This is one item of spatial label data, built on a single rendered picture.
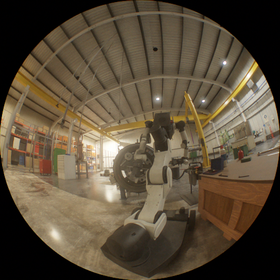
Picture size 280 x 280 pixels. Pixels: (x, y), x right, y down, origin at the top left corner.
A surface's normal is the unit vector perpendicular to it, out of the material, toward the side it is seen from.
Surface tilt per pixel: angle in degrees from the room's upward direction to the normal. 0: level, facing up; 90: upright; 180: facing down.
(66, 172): 90
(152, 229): 58
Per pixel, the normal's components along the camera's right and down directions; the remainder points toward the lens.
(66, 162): 0.98, -0.14
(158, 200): -0.43, -0.83
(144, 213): -0.33, -0.93
